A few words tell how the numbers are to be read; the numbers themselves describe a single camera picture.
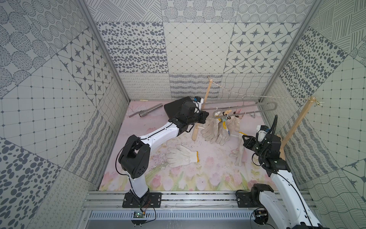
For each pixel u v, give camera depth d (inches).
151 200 28.8
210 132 38.0
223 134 36.8
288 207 17.8
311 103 24.9
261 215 28.7
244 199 28.9
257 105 46.6
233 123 35.8
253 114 32.4
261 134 28.1
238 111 32.8
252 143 27.7
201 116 29.3
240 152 32.1
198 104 30.1
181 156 35.3
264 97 48.3
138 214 28.2
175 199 29.8
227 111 33.1
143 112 43.0
